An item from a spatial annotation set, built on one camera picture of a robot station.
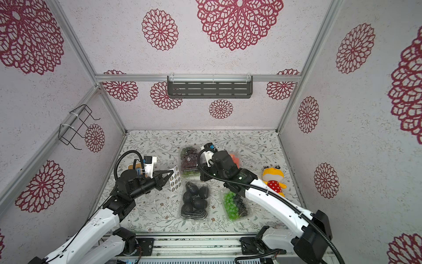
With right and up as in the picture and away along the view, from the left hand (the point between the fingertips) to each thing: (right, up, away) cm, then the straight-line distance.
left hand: (173, 171), depth 75 cm
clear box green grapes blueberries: (+30, -18, +7) cm, 35 cm away
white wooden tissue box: (-14, +4, -7) cm, 16 cm away
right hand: (+11, +3, -3) cm, 11 cm away
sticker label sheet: (0, -4, +1) cm, 4 cm away
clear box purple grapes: (+4, +1, +20) cm, 20 cm away
